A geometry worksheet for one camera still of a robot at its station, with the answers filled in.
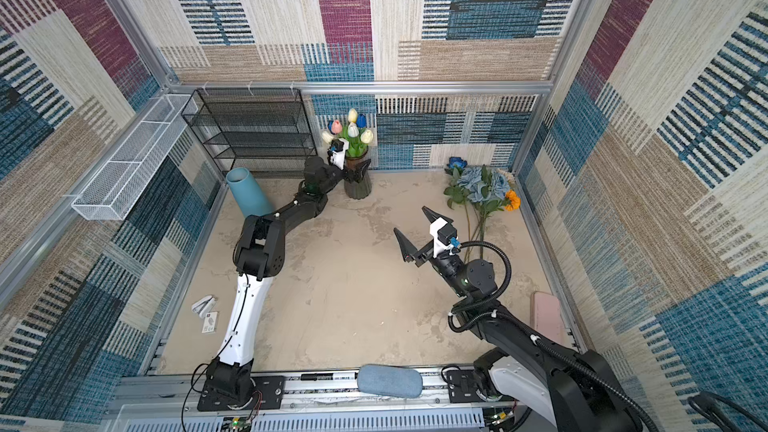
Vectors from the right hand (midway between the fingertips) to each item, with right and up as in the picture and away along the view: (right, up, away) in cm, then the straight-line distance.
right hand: (409, 220), depth 71 cm
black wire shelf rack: (-50, +30, +38) cm, 69 cm away
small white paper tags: (-57, -25, +14) cm, 64 cm away
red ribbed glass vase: (-14, +9, +38) cm, 41 cm away
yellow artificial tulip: (-16, +31, +23) cm, 42 cm away
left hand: (-14, +22, +30) cm, 40 cm away
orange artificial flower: (+38, +6, +35) cm, 52 cm away
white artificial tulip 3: (-11, +23, +19) cm, 32 cm away
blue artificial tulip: (-13, +29, +24) cm, 40 cm away
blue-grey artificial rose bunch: (+26, +8, +32) cm, 42 cm away
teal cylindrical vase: (-48, +7, +23) cm, 54 cm away
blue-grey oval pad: (-5, -38, +2) cm, 39 cm away
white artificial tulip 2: (-16, +22, +26) cm, 37 cm away
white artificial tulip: (-24, +24, +23) cm, 41 cm away
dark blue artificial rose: (+22, +20, +48) cm, 56 cm away
